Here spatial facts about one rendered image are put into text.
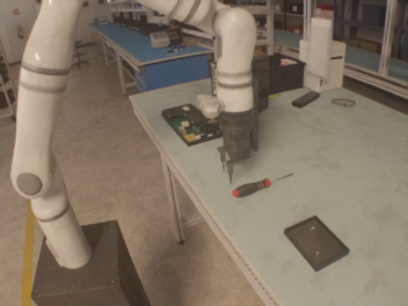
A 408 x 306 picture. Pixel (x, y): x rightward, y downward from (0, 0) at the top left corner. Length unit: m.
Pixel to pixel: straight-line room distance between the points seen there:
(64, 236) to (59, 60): 0.40
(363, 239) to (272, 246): 0.19
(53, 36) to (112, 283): 0.55
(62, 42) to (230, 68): 0.31
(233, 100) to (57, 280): 0.61
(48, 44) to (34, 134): 0.16
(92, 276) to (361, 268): 0.60
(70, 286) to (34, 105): 0.45
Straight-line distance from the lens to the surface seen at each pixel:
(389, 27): 2.00
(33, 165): 0.59
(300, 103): 1.12
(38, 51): 0.52
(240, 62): 0.55
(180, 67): 2.47
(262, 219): 0.61
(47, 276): 0.82
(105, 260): 0.79
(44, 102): 0.54
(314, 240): 0.58
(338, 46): 1.33
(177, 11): 0.51
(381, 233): 0.64
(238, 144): 0.62
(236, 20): 0.52
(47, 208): 0.68
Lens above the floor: 1.43
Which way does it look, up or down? 31 degrees down
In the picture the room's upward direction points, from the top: 5 degrees counter-clockwise
